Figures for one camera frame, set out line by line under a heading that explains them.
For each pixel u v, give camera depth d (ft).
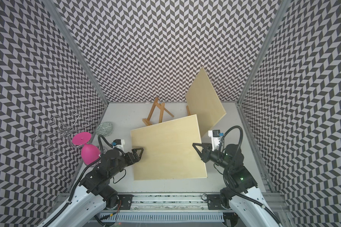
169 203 2.46
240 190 1.60
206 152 1.92
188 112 3.53
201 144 2.15
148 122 3.35
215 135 1.96
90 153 2.15
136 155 2.23
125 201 2.40
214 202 2.42
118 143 2.26
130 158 2.18
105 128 3.27
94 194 1.71
